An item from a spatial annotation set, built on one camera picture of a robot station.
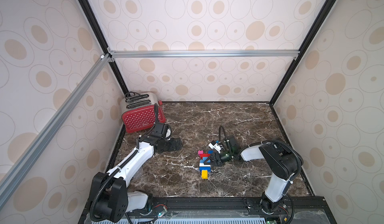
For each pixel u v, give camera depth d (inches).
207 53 64.4
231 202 29.9
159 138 25.5
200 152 35.8
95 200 15.1
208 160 33.0
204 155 34.2
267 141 22.2
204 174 32.0
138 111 36.1
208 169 32.5
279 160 19.5
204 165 32.7
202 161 33.5
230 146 30.4
